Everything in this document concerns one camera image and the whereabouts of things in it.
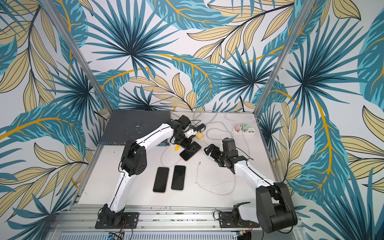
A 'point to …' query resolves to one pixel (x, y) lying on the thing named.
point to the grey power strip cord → (220, 129)
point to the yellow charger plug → (199, 136)
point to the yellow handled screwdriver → (177, 147)
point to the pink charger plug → (238, 127)
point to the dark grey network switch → (123, 125)
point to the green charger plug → (245, 127)
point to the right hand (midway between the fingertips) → (201, 155)
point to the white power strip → (251, 132)
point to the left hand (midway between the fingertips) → (189, 148)
